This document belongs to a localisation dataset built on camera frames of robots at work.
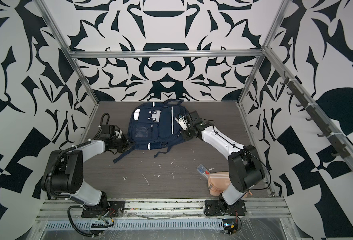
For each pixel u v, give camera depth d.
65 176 0.45
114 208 0.74
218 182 0.80
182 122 0.78
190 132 0.67
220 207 0.66
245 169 0.45
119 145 0.79
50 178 0.41
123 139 0.84
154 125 0.99
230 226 0.71
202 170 0.86
